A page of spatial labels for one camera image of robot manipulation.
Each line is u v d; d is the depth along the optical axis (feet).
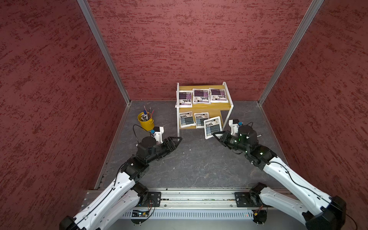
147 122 3.11
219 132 2.35
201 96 2.48
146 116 3.26
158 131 2.21
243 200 2.39
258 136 3.26
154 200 2.43
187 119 2.87
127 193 2.00
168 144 2.04
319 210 1.28
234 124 2.26
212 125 2.51
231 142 2.07
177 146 2.14
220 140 2.14
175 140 2.22
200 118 2.89
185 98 2.46
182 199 2.48
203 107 2.40
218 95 2.50
